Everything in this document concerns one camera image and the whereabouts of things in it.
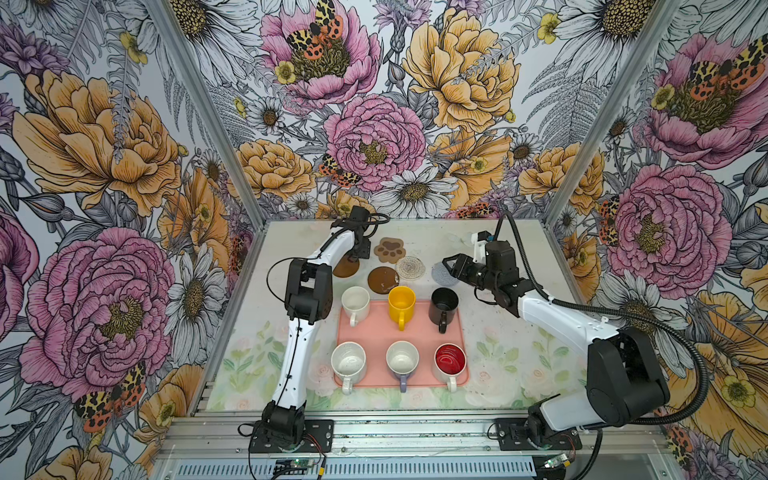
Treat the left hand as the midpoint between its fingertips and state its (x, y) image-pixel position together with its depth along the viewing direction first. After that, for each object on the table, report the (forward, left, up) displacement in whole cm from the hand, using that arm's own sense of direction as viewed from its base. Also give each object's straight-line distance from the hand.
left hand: (352, 256), depth 108 cm
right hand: (-17, -30, +14) cm, 37 cm away
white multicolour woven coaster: (-3, -21, -2) cm, 21 cm away
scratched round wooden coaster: (-7, -10, -3) cm, 13 cm away
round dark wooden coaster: (-4, +2, 0) cm, 5 cm away
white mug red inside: (-38, -30, -1) cm, 48 cm away
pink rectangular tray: (-27, -10, -3) cm, 29 cm away
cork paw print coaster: (+4, -14, -1) cm, 14 cm away
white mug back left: (-20, -3, +4) cm, 21 cm away
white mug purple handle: (-36, -17, -2) cm, 40 cm away
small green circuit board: (-60, +10, -2) cm, 61 cm away
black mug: (-21, -30, +1) cm, 37 cm away
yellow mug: (-18, -17, -2) cm, 25 cm away
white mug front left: (-37, -2, -1) cm, 37 cm away
